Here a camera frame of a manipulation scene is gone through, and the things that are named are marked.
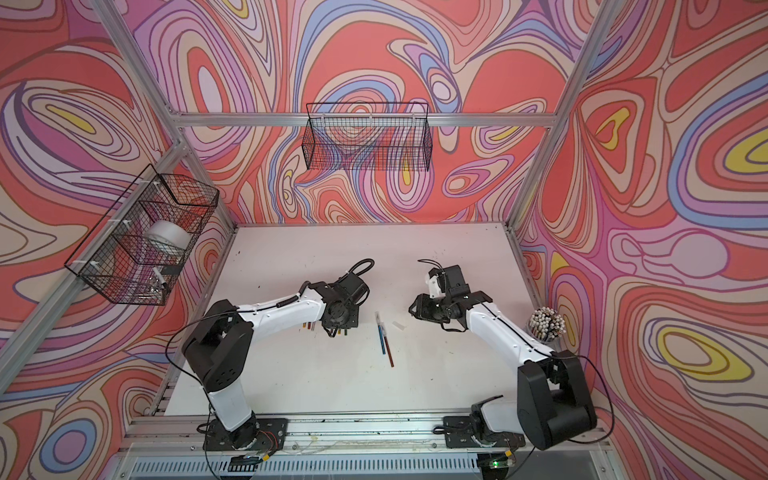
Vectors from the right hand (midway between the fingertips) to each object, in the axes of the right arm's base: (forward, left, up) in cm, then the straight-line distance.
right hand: (417, 317), depth 85 cm
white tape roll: (+13, +63, +25) cm, 69 cm away
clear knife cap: (+2, +5, -8) cm, 10 cm away
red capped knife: (-5, +9, -8) cm, 13 cm away
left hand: (+2, +19, -5) cm, 20 cm away
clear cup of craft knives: (-8, -31, +9) cm, 33 cm away
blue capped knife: (-1, +11, -8) cm, 13 cm away
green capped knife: (0, +22, -7) cm, 23 cm away
